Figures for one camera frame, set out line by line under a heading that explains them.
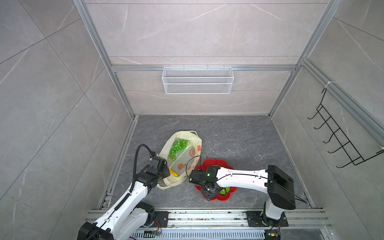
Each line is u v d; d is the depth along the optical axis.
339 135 0.68
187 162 1.03
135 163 0.58
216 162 0.90
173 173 0.86
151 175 0.61
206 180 0.56
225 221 0.73
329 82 0.70
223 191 0.78
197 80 1.00
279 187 0.41
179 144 0.97
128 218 0.56
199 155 0.91
